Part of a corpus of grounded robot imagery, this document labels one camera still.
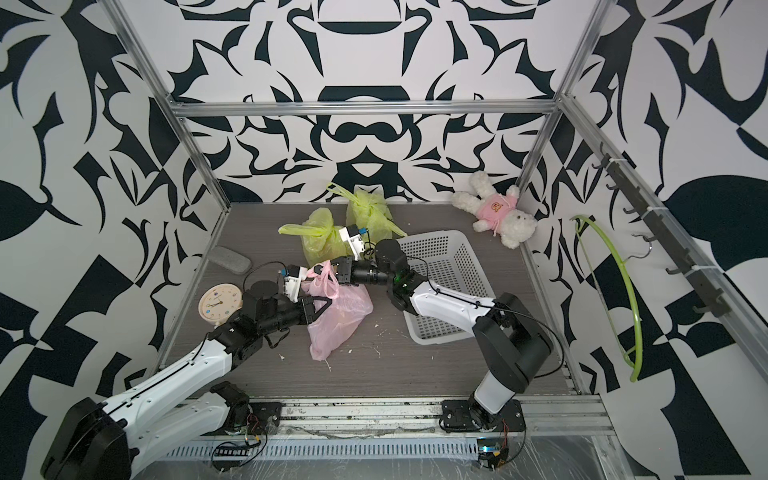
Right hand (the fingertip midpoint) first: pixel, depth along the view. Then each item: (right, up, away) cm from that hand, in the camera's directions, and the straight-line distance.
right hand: (315, 269), depth 71 cm
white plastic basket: (+37, 0, +32) cm, 49 cm away
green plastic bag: (-2, +6, +18) cm, 19 cm away
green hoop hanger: (+66, -17, -11) cm, 69 cm away
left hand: (+2, -8, +8) cm, 12 cm away
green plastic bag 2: (+11, +15, +26) cm, 32 cm away
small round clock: (-34, -12, +21) cm, 42 cm away
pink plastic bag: (+7, -11, +7) cm, 15 cm away
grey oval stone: (-33, -1, +29) cm, 44 cm away
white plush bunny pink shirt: (+56, +16, +38) cm, 69 cm away
